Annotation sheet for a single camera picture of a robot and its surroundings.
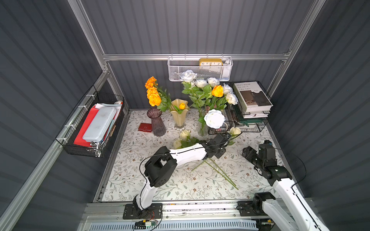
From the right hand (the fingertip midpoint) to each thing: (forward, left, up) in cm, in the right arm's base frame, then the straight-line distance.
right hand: (252, 151), depth 81 cm
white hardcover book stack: (+31, -5, +12) cm, 34 cm away
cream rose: (+18, +40, -8) cm, 44 cm away
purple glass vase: (+28, +60, -15) cm, 68 cm away
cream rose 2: (+15, +7, -1) cm, 16 cm away
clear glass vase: (+21, +26, -7) cm, 34 cm away
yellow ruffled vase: (+21, +42, +13) cm, 49 cm away
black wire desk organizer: (+40, 0, -12) cm, 41 cm away
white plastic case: (+1, +79, +21) cm, 82 cm away
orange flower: (+24, +51, +22) cm, 61 cm away
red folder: (-4, +87, +19) cm, 89 cm away
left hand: (+4, +15, -4) cm, 16 cm away
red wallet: (+25, +69, -10) cm, 74 cm away
